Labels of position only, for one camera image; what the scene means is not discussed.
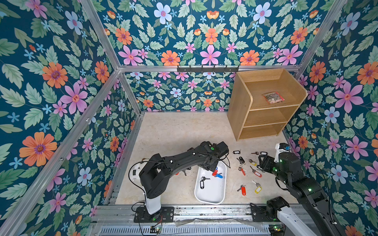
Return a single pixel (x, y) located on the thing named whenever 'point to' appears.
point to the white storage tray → (210, 186)
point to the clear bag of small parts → (273, 97)
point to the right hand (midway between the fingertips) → (263, 156)
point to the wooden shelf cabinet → (250, 116)
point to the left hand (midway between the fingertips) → (210, 167)
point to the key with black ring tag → (241, 161)
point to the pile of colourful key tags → (215, 173)
